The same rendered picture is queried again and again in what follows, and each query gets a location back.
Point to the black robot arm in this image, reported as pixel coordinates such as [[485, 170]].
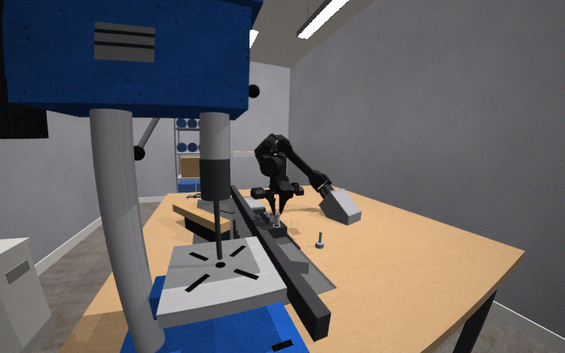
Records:
[[271, 164]]

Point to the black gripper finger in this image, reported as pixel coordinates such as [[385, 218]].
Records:
[[282, 203], [272, 205]]

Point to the black long square bar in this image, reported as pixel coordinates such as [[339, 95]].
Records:
[[309, 307]]

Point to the grey flanged peg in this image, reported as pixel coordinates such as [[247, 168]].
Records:
[[320, 243]]

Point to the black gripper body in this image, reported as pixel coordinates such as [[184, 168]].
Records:
[[259, 193]]

